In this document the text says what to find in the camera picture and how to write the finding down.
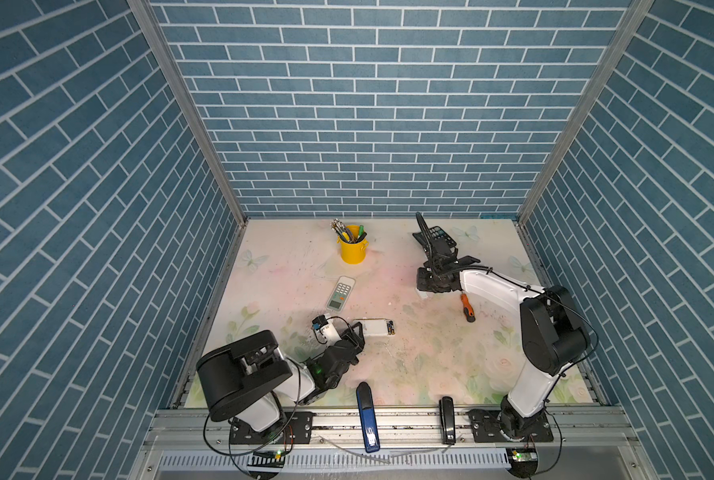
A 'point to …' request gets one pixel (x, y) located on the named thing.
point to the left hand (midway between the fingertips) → (363, 329)
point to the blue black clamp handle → (366, 411)
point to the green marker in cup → (361, 230)
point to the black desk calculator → (441, 242)
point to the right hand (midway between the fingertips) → (418, 279)
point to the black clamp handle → (447, 420)
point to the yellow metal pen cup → (353, 253)
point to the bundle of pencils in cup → (340, 228)
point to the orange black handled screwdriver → (467, 309)
